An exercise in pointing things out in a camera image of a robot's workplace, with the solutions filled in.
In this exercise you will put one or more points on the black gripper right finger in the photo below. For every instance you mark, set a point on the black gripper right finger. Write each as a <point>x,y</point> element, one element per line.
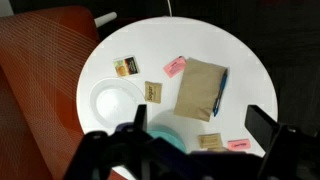
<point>260,126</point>

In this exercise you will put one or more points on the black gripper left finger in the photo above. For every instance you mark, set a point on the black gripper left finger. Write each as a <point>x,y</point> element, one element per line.
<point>141,116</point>

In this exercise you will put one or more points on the white round plate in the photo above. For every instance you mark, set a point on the white round plate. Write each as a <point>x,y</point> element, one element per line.
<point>115,103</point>

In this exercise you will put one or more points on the tea bag packet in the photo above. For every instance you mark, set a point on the tea bag packet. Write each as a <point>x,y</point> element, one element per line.
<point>126,66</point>

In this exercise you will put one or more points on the brown sugar packet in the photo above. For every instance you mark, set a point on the brown sugar packet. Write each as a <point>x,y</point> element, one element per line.
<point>210,140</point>
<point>153,92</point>

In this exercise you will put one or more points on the metal table base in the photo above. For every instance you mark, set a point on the metal table base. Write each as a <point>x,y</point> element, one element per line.
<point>105,19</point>

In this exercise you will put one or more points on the orange patterned sofa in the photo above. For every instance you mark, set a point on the orange patterned sofa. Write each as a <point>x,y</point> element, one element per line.
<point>33,86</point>

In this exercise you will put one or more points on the teal bowl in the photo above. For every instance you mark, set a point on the teal bowl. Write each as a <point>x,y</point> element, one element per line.
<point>168,137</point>

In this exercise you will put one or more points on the pink sweetener packet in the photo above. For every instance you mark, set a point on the pink sweetener packet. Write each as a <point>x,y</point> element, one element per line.
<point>239,144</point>
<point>174,66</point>

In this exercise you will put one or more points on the blue pen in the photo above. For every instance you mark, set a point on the blue pen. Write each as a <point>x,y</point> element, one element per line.
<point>220,93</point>

